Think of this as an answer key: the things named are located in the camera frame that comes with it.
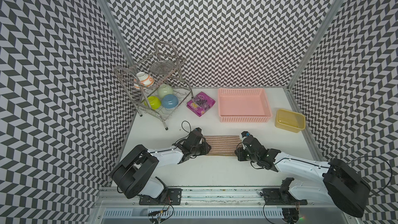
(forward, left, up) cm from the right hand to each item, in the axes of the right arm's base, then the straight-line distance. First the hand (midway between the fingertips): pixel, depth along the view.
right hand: (236, 154), depth 85 cm
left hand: (+3, +15, -1) cm, 16 cm away
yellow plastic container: (+22, -38, -1) cm, 44 cm away
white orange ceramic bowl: (+27, +48, +32) cm, 63 cm away
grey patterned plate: (+56, +48, +17) cm, 76 cm away
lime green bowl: (+31, +50, +8) cm, 60 cm away
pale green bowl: (+43, +46, +8) cm, 64 cm away
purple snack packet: (+33, +20, +4) cm, 39 cm away
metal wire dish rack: (+30, +44, +27) cm, 60 cm away
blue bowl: (+31, +40, +10) cm, 51 cm away
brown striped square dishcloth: (+6, +7, 0) cm, 9 cm away
